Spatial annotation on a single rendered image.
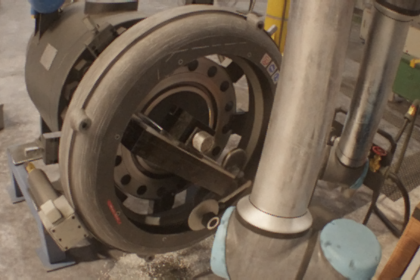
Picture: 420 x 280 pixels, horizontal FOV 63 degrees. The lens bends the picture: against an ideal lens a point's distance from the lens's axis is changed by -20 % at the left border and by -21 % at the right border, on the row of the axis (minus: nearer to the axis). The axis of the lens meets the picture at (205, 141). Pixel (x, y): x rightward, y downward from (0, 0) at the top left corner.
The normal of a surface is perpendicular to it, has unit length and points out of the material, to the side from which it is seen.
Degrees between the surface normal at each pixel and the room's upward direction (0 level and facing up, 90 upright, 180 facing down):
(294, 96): 81
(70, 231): 90
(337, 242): 5
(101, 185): 90
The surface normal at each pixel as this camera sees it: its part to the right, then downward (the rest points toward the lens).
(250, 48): 0.62, 0.43
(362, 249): 0.22, -0.85
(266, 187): -0.69, 0.10
